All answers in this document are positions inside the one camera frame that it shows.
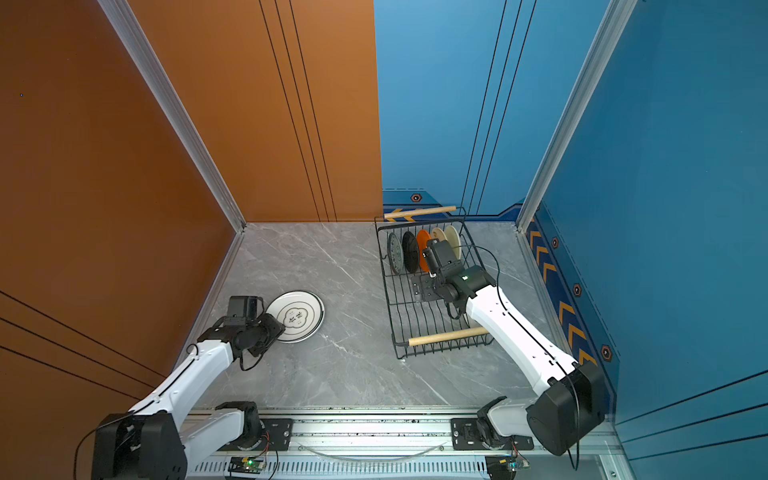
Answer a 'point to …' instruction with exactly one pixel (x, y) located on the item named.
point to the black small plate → (410, 251)
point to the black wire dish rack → (421, 322)
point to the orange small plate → (422, 239)
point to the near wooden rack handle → (446, 336)
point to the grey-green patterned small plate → (395, 253)
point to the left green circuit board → (245, 465)
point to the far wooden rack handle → (435, 210)
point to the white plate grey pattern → (301, 313)
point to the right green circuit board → (504, 467)
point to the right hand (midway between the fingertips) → (431, 282)
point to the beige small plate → (437, 233)
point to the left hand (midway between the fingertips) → (282, 325)
